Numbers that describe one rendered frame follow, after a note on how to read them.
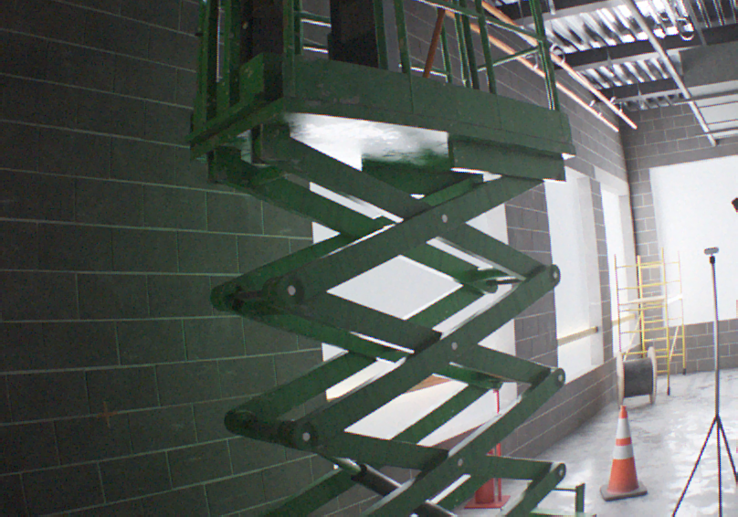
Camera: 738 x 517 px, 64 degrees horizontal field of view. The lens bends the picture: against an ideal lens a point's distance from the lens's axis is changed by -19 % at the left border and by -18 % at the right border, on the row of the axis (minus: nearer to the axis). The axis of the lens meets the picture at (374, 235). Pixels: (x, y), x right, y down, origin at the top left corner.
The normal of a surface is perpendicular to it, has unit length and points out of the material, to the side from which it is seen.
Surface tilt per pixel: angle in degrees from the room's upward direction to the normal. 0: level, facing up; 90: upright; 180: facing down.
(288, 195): 90
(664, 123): 90
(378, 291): 90
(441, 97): 90
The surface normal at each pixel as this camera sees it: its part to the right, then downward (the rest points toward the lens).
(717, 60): -0.57, -0.04
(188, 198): 0.82, -0.12
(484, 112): 0.63, -0.13
